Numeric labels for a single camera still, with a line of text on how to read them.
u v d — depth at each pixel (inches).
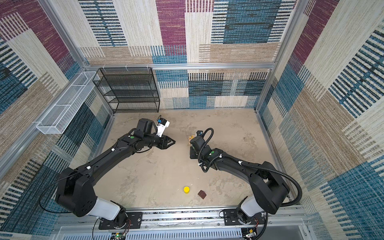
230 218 28.7
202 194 31.5
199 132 30.6
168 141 29.4
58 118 28.1
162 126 29.4
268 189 16.9
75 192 16.5
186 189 31.9
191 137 39.0
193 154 30.6
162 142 28.2
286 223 29.3
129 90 43.5
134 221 28.8
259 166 18.7
